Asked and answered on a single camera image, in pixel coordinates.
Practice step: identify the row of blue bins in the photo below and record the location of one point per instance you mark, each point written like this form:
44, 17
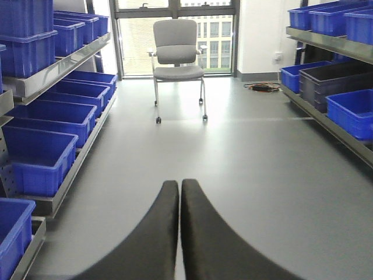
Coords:
352, 113
52, 116

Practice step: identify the dark framed window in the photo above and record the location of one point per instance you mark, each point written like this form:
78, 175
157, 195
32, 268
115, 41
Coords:
145, 12

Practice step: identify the white wall socket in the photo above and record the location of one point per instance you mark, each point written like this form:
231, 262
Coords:
278, 56

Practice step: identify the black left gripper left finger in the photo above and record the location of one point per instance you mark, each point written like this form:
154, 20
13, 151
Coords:
151, 242

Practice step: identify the grey office chair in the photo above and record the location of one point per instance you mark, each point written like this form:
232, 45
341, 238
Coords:
175, 52

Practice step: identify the dark grey plastic bin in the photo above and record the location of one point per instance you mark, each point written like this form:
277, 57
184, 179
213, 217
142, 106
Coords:
329, 87

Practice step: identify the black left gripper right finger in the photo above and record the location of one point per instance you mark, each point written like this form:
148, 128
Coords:
209, 242

